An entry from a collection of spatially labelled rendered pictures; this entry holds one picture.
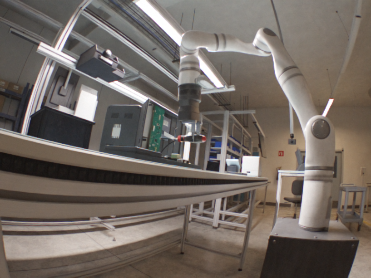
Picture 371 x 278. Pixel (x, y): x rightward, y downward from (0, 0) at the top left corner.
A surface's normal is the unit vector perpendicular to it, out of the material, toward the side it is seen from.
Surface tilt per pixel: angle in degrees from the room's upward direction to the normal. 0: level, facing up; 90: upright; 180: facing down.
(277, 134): 90
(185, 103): 112
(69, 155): 90
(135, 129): 90
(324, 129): 92
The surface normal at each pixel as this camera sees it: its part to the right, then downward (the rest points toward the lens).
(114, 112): -0.17, -0.19
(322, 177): -0.47, -0.21
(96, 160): 0.85, 0.00
